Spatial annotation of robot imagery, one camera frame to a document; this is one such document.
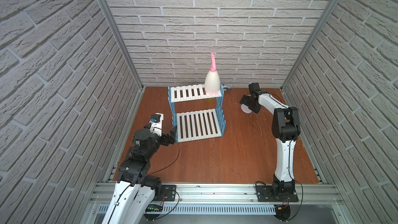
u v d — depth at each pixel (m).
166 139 0.62
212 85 0.76
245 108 1.00
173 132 0.62
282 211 0.70
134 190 0.46
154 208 0.72
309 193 1.42
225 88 1.17
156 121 0.58
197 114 1.01
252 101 0.82
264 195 0.73
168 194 0.74
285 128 0.60
